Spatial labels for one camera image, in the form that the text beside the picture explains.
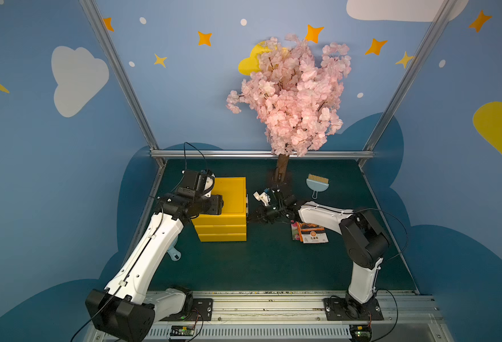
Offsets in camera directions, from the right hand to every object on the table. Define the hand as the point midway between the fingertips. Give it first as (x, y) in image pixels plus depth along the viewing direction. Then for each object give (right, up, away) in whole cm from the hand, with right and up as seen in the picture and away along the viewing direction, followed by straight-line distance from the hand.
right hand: (249, 218), depth 86 cm
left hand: (-12, +8, -9) cm, 18 cm away
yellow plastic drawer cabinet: (-7, -2, -6) cm, 9 cm away
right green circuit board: (+39, -38, -13) cm, 56 cm away
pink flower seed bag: (+21, -8, +7) cm, 23 cm away
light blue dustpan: (-30, -14, -2) cm, 33 cm away
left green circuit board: (-22, -36, -14) cm, 45 cm away
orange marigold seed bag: (+27, -8, +7) cm, 29 cm away
